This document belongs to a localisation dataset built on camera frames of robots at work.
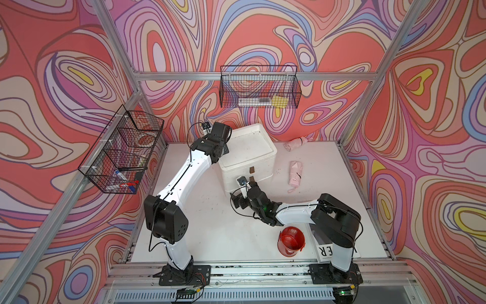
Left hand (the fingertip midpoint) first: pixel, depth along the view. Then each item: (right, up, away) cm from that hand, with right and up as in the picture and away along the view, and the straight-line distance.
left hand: (220, 148), depth 84 cm
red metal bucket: (+31, -40, -4) cm, 51 cm away
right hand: (+9, -21, +5) cm, 23 cm away
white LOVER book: (+43, -41, -8) cm, 60 cm away
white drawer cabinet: (+15, -1, +1) cm, 15 cm away
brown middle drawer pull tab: (+15, -14, +4) cm, 21 cm away
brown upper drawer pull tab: (+14, -10, -1) cm, 18 cm away
